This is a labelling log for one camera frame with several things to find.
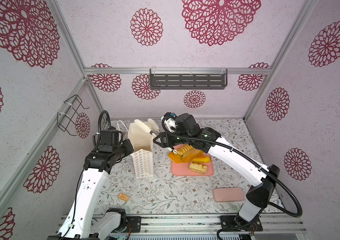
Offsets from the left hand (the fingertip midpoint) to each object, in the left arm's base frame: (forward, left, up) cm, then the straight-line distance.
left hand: (131, 148), depth 74 cm
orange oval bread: (+5, -23, -19) cm, 30 cm away
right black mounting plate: (-29, -49, -24) cm, 62 cm away
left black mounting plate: (-29, -2, -23) cm, 37 cm away
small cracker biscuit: (-16, +6, -23) cm, 29 cm away
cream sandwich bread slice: (-2, -36, -19) cm, 40 cm away
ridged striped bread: (+11, -27, -19) cm, 34 cm away
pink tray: (0, -27, -23) cm, 36 cm away
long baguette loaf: (+5, -31, -16) cm, 36 cm away
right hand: (+1, -13, +9) cm, 16 cm away
